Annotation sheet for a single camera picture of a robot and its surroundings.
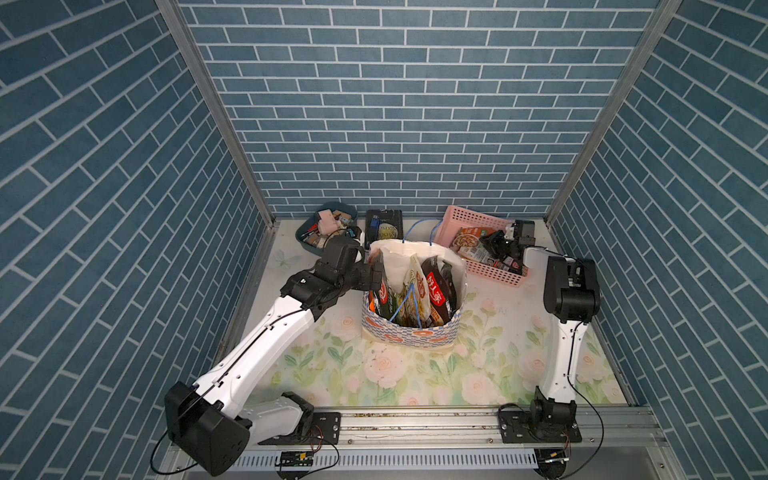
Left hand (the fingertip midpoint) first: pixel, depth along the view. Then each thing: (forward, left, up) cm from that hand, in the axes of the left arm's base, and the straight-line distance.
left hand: (374, 267), depth 77 cm
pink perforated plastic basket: (+40, -30, -21) cm, 54 cm away
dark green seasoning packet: (-4, -19, +2) cm, 19 cm away
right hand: (+27, -38, -19) cm, 50 cm away
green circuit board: (-38, +18, -27) cm, 50 cm away
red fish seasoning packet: (+6, 0, -4) cm, 7 cm away
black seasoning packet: (-5, -16, -1) cm, 17 cm away
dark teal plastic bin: (+31, +26, -20) cm, 45 cm away
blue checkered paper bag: (-15, -2, -2) cm, 15 cm away
